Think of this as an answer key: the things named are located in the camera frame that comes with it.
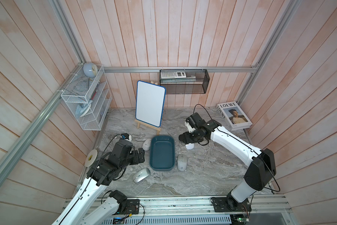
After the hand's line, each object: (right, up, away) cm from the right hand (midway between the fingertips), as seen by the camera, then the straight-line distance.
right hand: (186, 139), depth 85 cm
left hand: (-28, -6, -13) cm, 32 cm away
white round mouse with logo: (-26, -5, +10) cm, 29 cm away
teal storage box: (-15, -12, +6) cm, 20 cm away
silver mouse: (-28, -22, -1) cm, 35 cm away
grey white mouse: (-2, -15, +1) cm, 15 cm away
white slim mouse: (+1, -3, -5) cm, 6 cm away
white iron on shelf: (-62, +18, -5) cm, 64 cm away
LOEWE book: (+42, +13, +23) cm, 50 cm away
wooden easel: (-19, +6, +13) cm, 23 cm away
